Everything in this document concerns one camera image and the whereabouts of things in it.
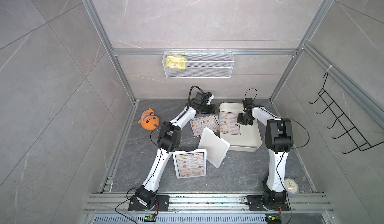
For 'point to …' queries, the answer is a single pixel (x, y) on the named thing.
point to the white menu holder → (183, 152)
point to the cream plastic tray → (250, 139)
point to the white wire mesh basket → (201, 64)
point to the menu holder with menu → (216, 148)
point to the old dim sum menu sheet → (197, 124)
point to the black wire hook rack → (357, 138)
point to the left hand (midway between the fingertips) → (219, 108)
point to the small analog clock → (291, 187)
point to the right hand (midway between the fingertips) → (241, 121)
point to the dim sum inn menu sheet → (190, 164)
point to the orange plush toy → (149, 120)
